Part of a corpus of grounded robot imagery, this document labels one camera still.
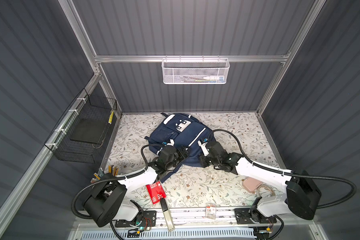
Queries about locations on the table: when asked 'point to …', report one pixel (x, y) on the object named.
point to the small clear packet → (210, 210)
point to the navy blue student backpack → (189, 138)
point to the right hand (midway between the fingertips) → (200, 157)
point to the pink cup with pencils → (113, 170)
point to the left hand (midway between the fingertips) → (189, 151)
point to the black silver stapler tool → (167, 215)
